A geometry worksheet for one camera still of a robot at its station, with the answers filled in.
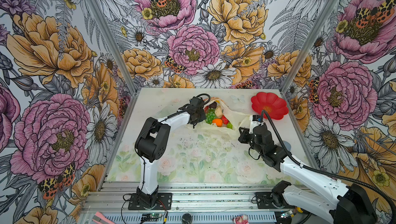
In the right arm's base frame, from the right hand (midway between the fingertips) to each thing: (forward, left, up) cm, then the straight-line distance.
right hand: (239, 133), depth 82 cm
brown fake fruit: (+23, +12, -3) cm, 26 cm away
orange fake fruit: (+14, +9, -10) cm, 19 cm away
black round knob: (-36, +26, -4) cm, 45 cm away
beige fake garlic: (+21, +9, -8) cm, 24 cm away
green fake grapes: (+19, +14, -10) cm, 25 cm away
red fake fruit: (+15, +5, -9) cm, 18 cm away
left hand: (+15, +19, -9) cm, 26 cm away
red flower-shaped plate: (+29, -33, -14) cm, 47 cm away
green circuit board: (-34, +44, -14) cm, 57 cm away
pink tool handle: (-34, +66, -12) cm, 75 cm away
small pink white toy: (-36, +3, -11) cm, 38 cm away
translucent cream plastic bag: (+9, -1, -1) cm, 9 cm away
